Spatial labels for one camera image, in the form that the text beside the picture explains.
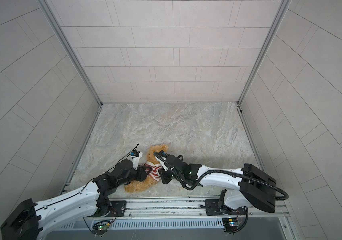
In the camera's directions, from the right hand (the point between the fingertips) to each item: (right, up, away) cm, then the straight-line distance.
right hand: (157, 176), depth 75 cm
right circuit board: (+35, -19, -7) cm, 41 cm away
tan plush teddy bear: (-6, -1, -7) cm, 9 cm away
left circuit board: (-23, -18, -10) cm, 31 cm away
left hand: (-2, +2, +4) cm, 5 cm away
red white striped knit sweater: (-1, +2, -1) cm, 3 cm away
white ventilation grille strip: (0, -19, -7) cm, 20 cm away
